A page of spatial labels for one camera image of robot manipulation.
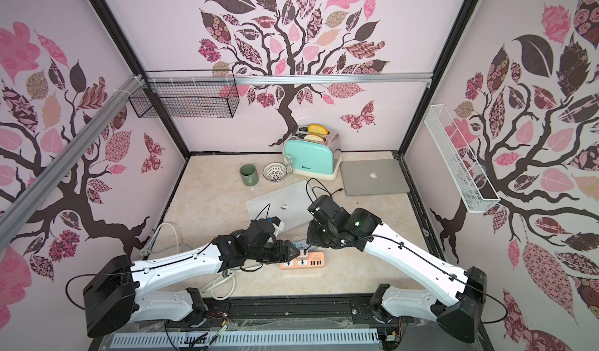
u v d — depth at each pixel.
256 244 0.62
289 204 1.01
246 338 0.70
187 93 1.37
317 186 1.07
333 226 0.52
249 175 1.06
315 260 0.79
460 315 0.36
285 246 0.70
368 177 1.11
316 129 1.04
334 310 0.76
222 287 0.74
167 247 0.87
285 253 0.69
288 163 1.01
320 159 1.02
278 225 0.75
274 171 1.10
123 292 0.40
